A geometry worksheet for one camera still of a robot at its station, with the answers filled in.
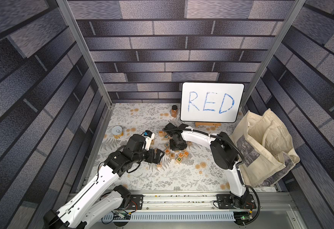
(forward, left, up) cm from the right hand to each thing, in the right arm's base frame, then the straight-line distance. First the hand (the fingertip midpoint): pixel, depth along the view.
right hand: (174, 147), depth 94 cm
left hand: (-12, +9, +19) cm, 24 cm away
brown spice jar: (+27, 0, +7) cm, 28 cm away
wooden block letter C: (-7, -4, +3) cm, 8 cm away
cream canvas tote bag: (-9, -48, +18) cm, 52 cm away
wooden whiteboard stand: (+19, -17, +1) cm, 26 cm away
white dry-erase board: (+25, -25, +18) cm, 40 cm away
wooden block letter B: (-5, -7, +2) cm, 9 cm away
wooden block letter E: (-7, +2, +2) cm, 7 cm away
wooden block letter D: (-9, -3, +2) cm, 10 cm away
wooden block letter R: (-13, +10, +1) cm, 16 cm away
